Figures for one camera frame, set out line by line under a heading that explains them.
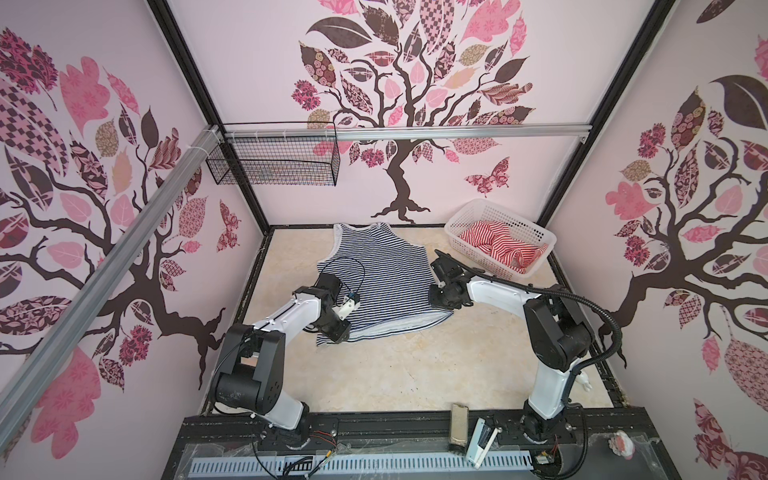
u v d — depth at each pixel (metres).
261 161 1.22
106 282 0.52
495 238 1.12
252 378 0.44
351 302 0.83
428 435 0.74
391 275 1.04
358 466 0.70
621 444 0.68
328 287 0.74
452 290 0.70
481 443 0.70
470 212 1.16
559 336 0.49
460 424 0.72
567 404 0.61
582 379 0.79
